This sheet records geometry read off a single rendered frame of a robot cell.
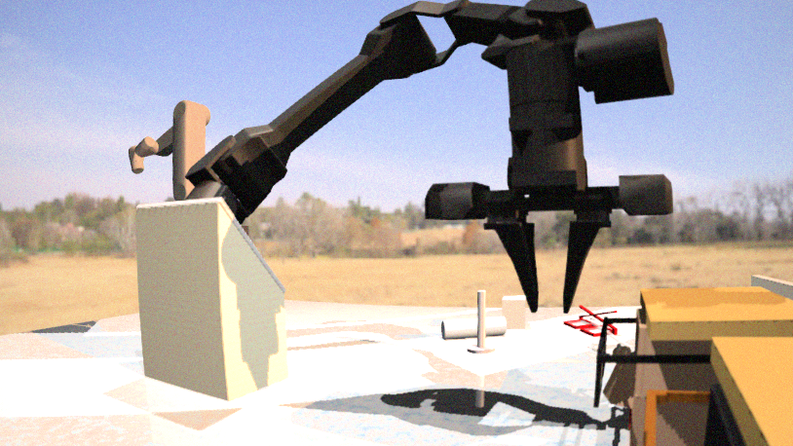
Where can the white cylinder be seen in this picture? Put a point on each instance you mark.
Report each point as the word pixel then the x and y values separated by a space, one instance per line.
pixel 467 327

